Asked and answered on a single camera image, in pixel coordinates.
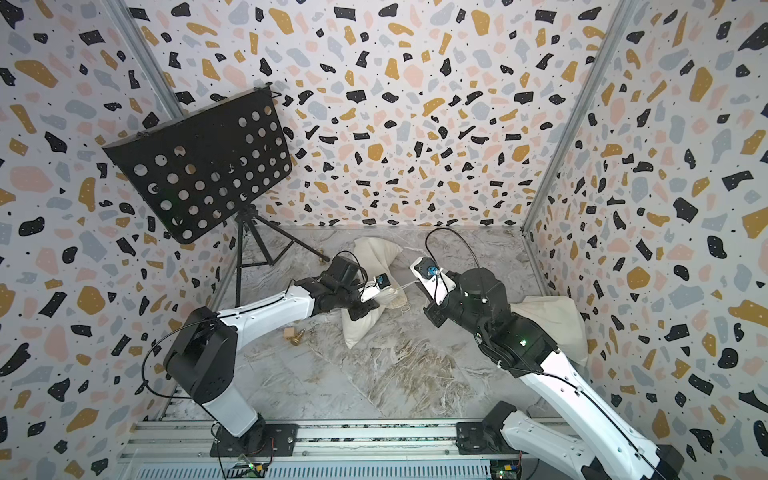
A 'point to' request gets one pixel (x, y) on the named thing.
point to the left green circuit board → (247, 470)
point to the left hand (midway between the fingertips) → (375, 298)
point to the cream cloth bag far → (374, 256)
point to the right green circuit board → (505, 469)
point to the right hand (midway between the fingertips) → (423, 280)
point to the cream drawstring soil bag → (357, 331)
